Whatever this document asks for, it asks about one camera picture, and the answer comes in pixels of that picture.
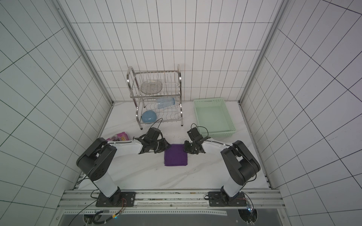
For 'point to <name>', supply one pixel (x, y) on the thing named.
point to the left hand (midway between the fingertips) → (168, 148)
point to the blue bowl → (149, 116)
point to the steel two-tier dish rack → (157, 94)
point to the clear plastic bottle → (162, 102)
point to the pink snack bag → (121, 136)
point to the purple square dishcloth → (175, 156)
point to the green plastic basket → (213, 117)
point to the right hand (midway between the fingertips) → (180, 149)
